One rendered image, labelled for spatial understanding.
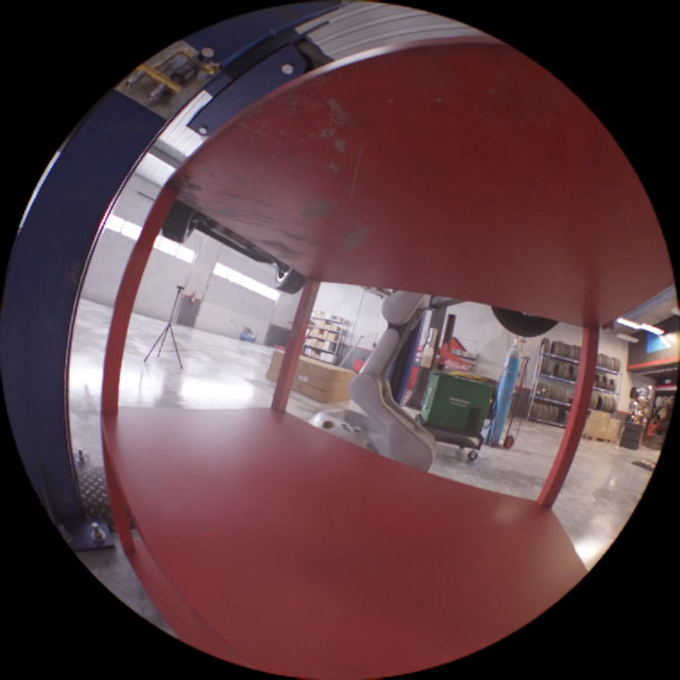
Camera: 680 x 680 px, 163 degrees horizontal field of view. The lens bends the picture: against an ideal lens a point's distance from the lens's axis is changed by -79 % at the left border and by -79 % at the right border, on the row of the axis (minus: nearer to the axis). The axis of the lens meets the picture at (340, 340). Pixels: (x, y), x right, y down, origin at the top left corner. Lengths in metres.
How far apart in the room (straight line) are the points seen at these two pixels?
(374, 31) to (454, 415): 4.70
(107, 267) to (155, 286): 2.09
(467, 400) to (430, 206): 2.15
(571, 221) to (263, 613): 0.40
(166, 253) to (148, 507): 9.84
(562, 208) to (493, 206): 0.07
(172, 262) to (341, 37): 8.78
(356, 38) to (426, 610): 4.33
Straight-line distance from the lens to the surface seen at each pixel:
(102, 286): 9.58
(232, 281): 11.27
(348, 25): 4.12
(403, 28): 4.00
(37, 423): 0.73
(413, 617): 0.24
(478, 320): 10.76
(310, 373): 3.22
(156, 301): 9.90
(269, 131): 0.24
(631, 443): 9.44
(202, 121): 1.22
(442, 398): 2.26
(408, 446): 1.10
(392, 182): 0.25
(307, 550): 0.25
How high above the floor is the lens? 0.68
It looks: 3 degrees up
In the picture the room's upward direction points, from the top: 15 degrees clockwise
